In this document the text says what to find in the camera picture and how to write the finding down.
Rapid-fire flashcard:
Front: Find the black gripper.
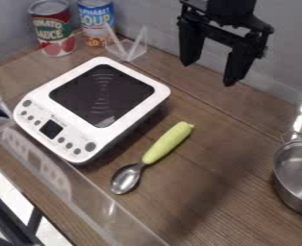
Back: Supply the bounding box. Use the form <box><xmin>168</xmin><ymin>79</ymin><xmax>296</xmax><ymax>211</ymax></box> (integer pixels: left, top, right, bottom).
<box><xmin>178</xmin><ymin>0</ymin><xmax>274</xmax><ymax>86</ymax></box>

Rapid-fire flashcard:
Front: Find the silver pot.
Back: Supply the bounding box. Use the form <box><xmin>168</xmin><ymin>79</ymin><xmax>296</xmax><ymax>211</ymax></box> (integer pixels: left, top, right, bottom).
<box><xmin>274</xmin><ymin>131</ymin><xmax>302</xmax><ymax>214</ymax></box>

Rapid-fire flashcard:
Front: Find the white and black stove top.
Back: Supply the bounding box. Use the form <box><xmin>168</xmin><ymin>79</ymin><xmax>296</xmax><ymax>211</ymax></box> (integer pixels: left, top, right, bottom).
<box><xmin>15</xmin><ymin>57</ymin><xmax>171</xmax><ymax>165</ymax></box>

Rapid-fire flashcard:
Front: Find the alphabet soup can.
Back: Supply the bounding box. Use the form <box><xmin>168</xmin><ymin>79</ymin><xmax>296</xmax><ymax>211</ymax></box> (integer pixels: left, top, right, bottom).
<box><xmin>77</xmin><ymin>0</ymin><xmax>116</xmax><ymax>47</ymax></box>

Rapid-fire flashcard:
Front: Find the tomato sauce can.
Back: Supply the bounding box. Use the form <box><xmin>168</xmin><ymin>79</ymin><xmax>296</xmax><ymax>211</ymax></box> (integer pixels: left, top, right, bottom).
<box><xmin>28</xmin><ymin>0</ymin><xmax>77</xmax><ymax>57</ymax></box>

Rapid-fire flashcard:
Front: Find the clear acrylic front barrier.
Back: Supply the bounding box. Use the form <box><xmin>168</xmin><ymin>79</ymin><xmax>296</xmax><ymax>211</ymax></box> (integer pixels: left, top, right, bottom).
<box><xmin>0</xmin><ymin>95</ymin><xmax>170</xmax><ymax>246</ymax></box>

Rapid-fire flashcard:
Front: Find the clear acrylic corner bracket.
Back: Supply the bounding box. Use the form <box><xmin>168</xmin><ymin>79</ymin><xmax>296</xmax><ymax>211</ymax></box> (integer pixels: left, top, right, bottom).
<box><xmin>104</xmin><ymin>23</ymin><xmax>148</xmax><ymax>62</ymax></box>

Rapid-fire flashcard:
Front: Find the green handled metal spoon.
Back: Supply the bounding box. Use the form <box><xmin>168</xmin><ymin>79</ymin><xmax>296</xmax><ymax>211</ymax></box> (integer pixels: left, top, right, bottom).
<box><xmin>111</xmin><ymin>121</ymin><xmax>194</xmax><ymax>195</ymax></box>

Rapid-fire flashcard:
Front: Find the black table frame leg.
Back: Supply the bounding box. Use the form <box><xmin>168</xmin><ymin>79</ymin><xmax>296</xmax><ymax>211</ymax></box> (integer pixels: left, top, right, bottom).
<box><xmin>0</xmin><ymin>198</ymin><xmax>45</xmax><ymax>246</ymax></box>

